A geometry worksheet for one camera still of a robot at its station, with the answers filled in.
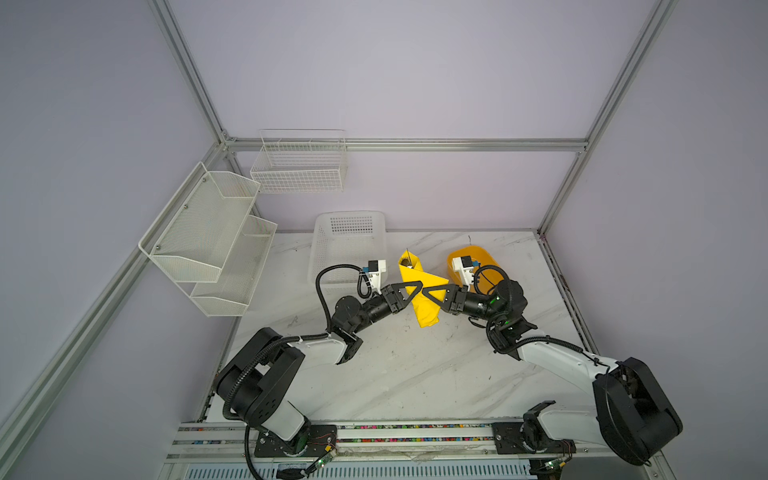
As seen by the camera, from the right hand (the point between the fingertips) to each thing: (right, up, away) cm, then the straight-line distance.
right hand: (423, 297), depth 70 cm
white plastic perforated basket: (-26, +17, +48) cm, 58 cm away
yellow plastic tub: (+16, +4, +3) cm, 17 cm away
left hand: (0, +2, +2) cm, 3 cm away
